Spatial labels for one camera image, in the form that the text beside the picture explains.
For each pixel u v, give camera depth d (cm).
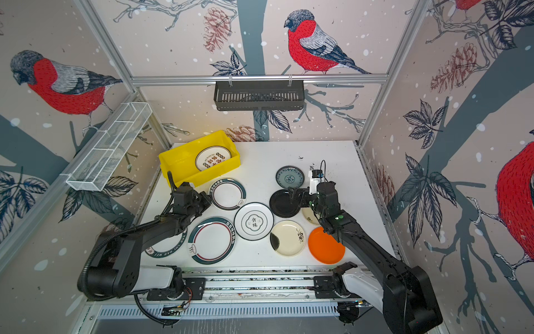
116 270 42
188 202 74
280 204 99
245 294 73
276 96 107
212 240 86
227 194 100
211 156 115
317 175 72
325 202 62
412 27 76
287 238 86
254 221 90
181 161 110
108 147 78
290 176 107
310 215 92
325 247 81
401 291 39
